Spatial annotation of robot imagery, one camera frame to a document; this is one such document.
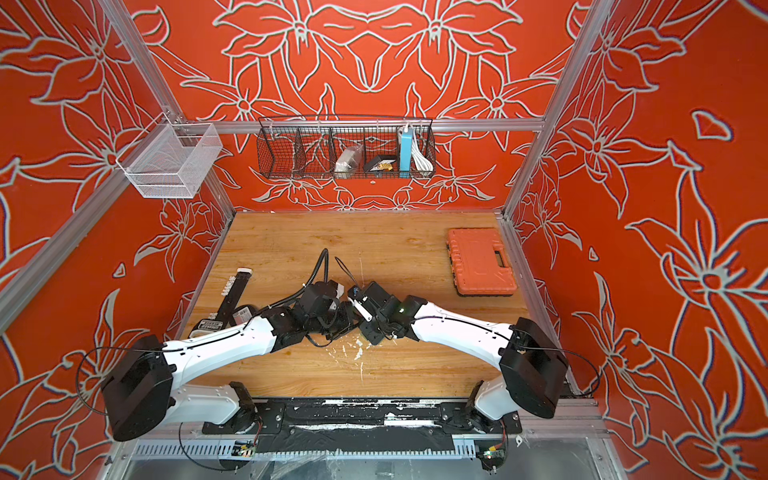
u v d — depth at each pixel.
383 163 0.87
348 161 0.92
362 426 0.73
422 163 0.91
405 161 0.89
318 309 0.62
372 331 0.71
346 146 0.98
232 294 0.96
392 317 0.60
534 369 0.42
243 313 0.90
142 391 0.40
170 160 0.92
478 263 0.98
